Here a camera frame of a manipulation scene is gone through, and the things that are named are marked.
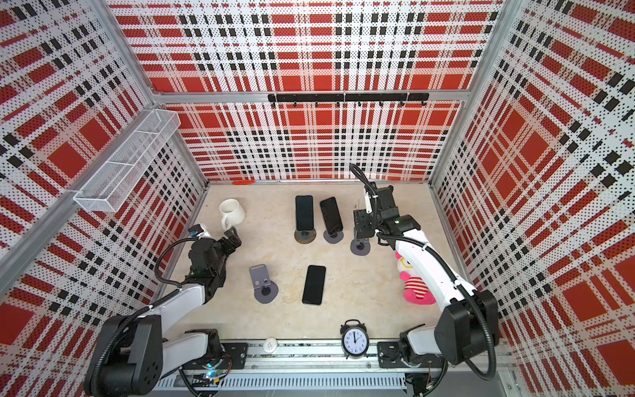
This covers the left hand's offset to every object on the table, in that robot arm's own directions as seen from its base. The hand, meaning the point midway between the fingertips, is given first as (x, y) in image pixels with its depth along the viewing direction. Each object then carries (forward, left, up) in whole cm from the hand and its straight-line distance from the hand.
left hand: (229, 233), depth 89 cm
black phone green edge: (+9, -27, 0) cm, 28 cm away
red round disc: (+41, +9, -15) cm, 45 cm away
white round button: (-35, -18, -10) cm, 40 cm away
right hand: (+2, -51, +9) cm, 51 cm away
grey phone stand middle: (+5, -38, -12) cm, 40 cm away
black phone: (-15, -31, -12) cm, 37 cm away
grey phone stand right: (0, -49, -11) cm, 50 cm away
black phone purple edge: (+9, -38, -1) cm, 39 cm away
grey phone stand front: (-18, -14, -10) cm, 25 cm away
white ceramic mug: (+13, +4, -5) cm, 15 cm away
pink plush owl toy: (-20, -65, -6) cm, 68 cm away
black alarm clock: (-33, -45, -9) cm, 56 cm away
